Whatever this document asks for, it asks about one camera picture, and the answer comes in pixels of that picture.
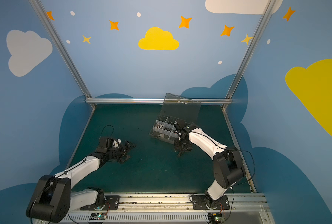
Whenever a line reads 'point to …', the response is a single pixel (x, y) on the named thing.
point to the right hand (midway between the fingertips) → (181, 148)
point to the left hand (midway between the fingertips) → (136, 149)
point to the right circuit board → (215, 218)
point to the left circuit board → (98, 216)
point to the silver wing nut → (159, 125)
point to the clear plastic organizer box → (175, 108)
